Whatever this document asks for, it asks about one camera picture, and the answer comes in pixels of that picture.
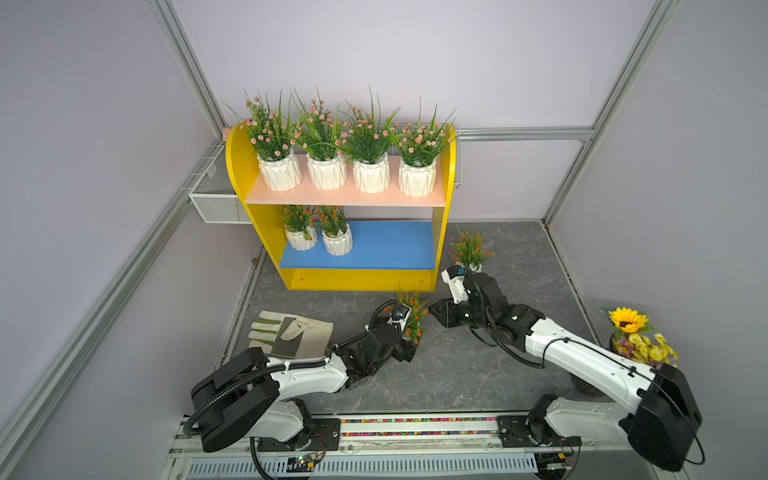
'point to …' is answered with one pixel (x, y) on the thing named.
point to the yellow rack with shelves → (396, 238)
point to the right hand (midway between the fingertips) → (431, 306)
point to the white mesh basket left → (213, 194)
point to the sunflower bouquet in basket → (637, 338)
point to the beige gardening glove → (290, 336)
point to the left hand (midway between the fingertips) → (406, 327)
